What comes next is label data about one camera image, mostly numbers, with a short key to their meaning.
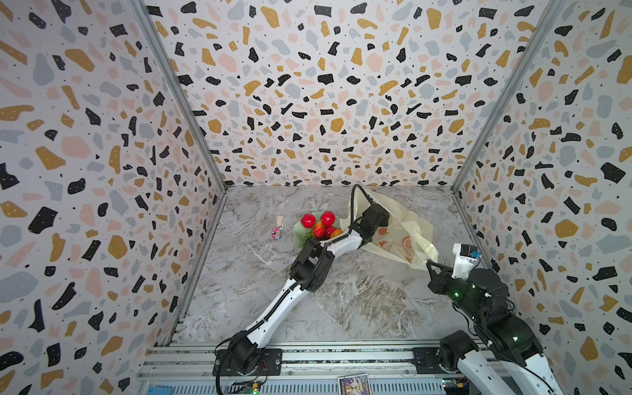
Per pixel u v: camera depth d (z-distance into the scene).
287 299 0.67
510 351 0.46
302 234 1.00
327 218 0.98
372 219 0.86
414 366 0.73
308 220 0.98
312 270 0.69
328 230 0.98
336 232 0.97
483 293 0.48
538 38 0.76
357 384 0.69
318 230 0.94
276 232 1.03
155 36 0.74
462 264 0.61
